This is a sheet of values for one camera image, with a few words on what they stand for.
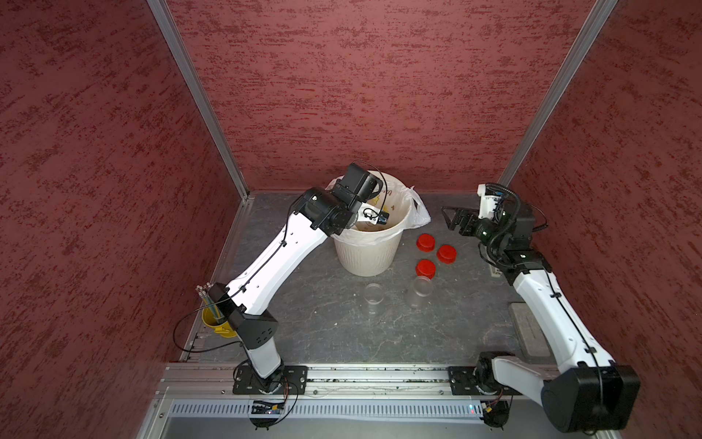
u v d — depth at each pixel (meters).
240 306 0.41
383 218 0.63
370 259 0.85
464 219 0.67
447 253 1.01
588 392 0.38
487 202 0.67
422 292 0.82
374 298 0.90
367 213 0.62
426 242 1.03
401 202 0.83
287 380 0.73
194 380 0.76
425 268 0.95
